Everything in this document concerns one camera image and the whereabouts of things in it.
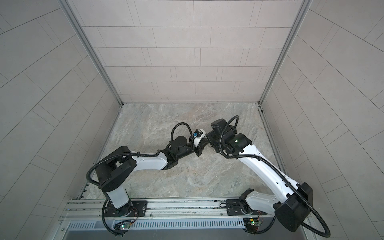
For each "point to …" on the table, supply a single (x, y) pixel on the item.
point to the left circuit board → (125, 226)
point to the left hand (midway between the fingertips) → (212, 139)
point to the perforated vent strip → (97, 225)
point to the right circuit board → (252, 224)
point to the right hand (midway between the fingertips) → (204, 138)
